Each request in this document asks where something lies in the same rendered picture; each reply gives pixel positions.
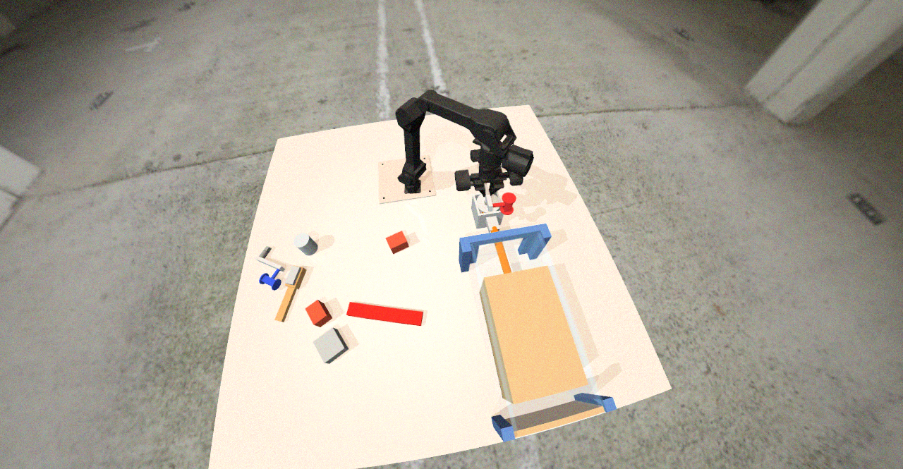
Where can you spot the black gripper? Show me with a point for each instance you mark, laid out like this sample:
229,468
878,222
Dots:
492,175

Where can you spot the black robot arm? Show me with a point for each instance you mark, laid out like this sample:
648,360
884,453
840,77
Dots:
487,126

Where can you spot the grey cylinder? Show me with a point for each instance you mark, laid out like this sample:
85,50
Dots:
305,244

